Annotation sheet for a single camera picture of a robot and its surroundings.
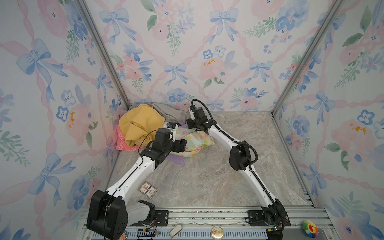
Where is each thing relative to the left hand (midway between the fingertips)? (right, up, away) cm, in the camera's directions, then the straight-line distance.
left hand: (180, 138), depth 83 cm
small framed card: (-17, -28, -1) cm, 33 cm away
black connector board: (-16, -45, -10) cm, 49 cm away
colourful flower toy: (+63, -42, -12) cm, 76 cm away
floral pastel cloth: (+9, -2, +10) cm, 14 cm away
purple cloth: (-3, -14, +11) cm, 18 cm away
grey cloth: (-8, +15, +21) cm, 27 cm away
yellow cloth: (-26, +8, +10) cm, 29 cm away
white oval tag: (0, -41, -14) cm, 44 cm away
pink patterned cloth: (-41, -5, +18) cm, 45 cm away
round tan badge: (+19, -43, -12) cm, 49 cm away
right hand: (+3, +11, +22) cm, 25 cm away
